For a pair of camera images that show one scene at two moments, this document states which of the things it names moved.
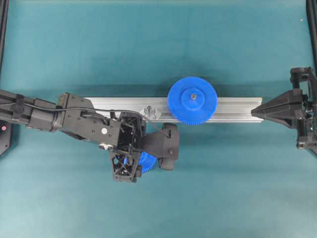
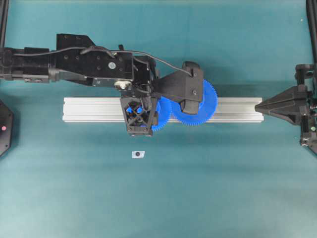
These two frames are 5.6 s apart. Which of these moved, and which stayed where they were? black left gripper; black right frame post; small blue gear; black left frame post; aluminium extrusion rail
Moved: small blue gear; black left gripper
Stayed: black left frame post; black right frame post; aluminium extrusion rail
